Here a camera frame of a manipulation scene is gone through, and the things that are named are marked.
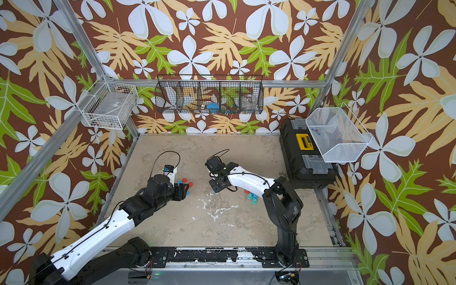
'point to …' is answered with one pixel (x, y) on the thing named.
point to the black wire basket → (209, 94)
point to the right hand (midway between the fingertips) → (216, 183)
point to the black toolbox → (304, 157)
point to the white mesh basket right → (339, 135)
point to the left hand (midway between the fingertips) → (185, 183)
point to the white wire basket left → (108, 104)
